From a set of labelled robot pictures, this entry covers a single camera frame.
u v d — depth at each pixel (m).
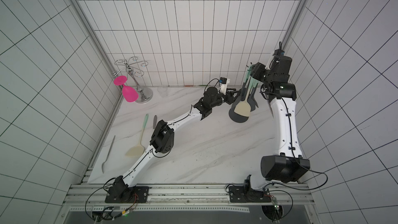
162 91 1.13
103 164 0.82
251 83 0.76
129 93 0.93
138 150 0.87
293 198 0.67
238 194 0.73
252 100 0.90
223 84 0.79
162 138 0.63
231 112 0.95
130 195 0.68
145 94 1.14
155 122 1.00
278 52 0.59
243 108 0.90
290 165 0.43
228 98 0.79
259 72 0.63
